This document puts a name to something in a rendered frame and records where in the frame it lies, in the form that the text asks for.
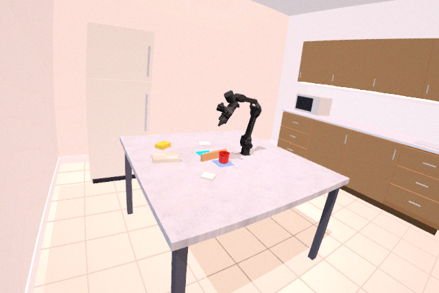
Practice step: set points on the yellow rectangular block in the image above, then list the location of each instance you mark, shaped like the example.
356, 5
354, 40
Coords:
163, 145

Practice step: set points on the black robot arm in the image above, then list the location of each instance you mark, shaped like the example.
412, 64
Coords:
255, 112

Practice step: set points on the orange flat bar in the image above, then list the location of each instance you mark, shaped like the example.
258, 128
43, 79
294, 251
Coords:
210, 155

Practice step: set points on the beige flat rectangular slab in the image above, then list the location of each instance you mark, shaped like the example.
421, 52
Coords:
163, 157

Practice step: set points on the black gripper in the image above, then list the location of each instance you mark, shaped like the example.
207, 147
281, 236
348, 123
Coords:
226, 115

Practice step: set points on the red cup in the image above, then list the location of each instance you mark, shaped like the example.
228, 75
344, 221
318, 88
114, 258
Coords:
223, 157

